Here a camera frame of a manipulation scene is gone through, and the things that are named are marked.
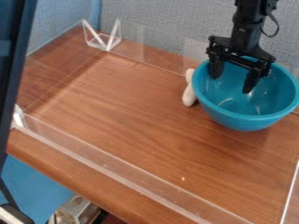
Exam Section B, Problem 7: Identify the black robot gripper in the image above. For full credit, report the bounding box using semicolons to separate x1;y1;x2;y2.
206;0;277;94

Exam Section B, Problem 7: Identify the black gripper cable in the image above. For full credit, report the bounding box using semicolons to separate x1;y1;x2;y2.
258;12;280;39

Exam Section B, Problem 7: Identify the white toy mushroom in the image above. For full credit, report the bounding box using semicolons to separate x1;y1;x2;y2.
181;68;196;107

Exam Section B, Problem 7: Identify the grey power strip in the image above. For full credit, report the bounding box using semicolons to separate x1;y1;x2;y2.
46;195;101;224

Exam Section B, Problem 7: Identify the clear acrylic corner bracket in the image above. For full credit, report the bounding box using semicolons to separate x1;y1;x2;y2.
81;19;121;52

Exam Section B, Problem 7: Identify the blue plastic bowl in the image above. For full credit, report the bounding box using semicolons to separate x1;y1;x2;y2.
190;60;299;131

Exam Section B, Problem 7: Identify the clear acrylic front barrier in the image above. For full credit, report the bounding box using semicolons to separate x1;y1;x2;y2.
13;106;253;224

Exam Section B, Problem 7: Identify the dark blue foreground post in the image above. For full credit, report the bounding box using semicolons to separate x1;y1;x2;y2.
0;0;37;170

